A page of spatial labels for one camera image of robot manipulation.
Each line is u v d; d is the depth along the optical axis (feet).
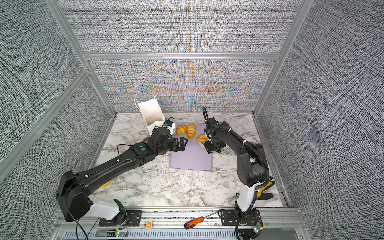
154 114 3.24
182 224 2.39
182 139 2.30
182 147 2.26
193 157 3.12
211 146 2.65
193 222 2.33
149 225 2.33
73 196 1.28
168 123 2.22
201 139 3.21
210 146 2.68
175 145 2.22
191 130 3.39
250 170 1.61
